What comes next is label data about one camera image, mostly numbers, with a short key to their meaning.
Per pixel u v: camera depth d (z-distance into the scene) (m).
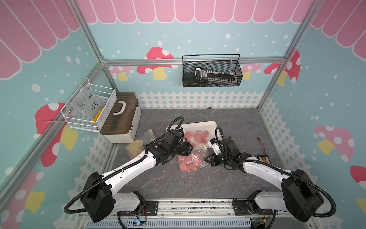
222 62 0.89
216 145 0.79
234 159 0.65
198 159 0.85
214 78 0.87
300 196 0.42
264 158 0.91
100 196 0.40
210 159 0.76
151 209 0.74
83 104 0.67
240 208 0.74
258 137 1.02
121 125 0.85
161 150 0.58
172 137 0.59
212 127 1.10
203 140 0.99
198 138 1.00
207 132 1.03
